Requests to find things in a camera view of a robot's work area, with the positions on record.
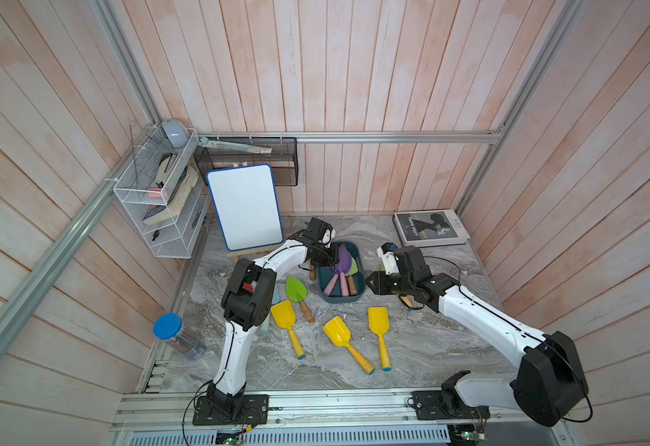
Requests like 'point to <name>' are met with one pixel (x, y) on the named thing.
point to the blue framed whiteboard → (247, 205)
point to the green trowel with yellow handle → (409, 303)
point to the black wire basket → (283, 159)
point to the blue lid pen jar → (169, 328)
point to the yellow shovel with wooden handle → (313, 274)
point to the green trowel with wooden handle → (296, 292)
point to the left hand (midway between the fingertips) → (338, 262)
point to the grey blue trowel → (276, 298)
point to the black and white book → (430, 228)
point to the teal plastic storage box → (327, 274)
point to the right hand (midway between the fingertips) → (368, 279)
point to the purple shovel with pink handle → (342, 268)
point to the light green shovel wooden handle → (351, 279)
